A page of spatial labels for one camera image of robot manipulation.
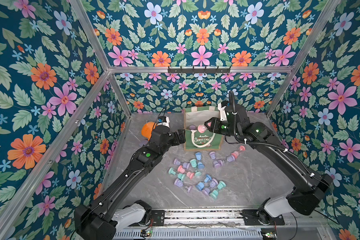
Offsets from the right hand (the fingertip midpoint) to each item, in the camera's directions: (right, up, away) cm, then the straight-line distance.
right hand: (211, 120), depth 70 cm
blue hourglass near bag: (-5, -21, +23) cm, 32 cm away
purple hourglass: (-9, -3, +25) cm, 27 cm away
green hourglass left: (-22, -29, +17) cm, 40 cm away
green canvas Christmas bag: (0, -12, +21) cm, 24 cm away
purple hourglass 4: (-17, -34, +12) cm, 40 cm away
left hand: (-15, -5, +4) cm, 17 cm away
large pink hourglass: (-4, -4, +3) cm, 6 cm away
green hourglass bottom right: (+3, -39, +10) cm, 41 cm away
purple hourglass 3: (+7, -26, +20) cm, 34 cm away
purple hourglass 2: (+15, -23, +22) cm, 35 cm away
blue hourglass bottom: (-5, -36, +12) cm, 38 cm away
